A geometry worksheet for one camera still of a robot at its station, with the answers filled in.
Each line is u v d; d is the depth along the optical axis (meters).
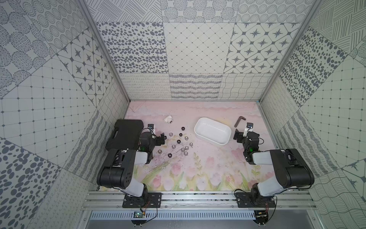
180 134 1.01
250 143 0.73
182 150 0.93
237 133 0.86
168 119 1.06
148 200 0.73
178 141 0.96
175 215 0.70
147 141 0.73
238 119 1.08
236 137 0.87
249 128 0.80
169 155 0.90
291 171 0.45
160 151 0.92
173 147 0.93
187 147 0.93
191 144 0.95
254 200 0.67
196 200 0.75
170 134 1.00
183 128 1.04
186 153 0.90
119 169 0.46
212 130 1.02
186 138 0.98
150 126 0.83
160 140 0.88
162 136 0.95
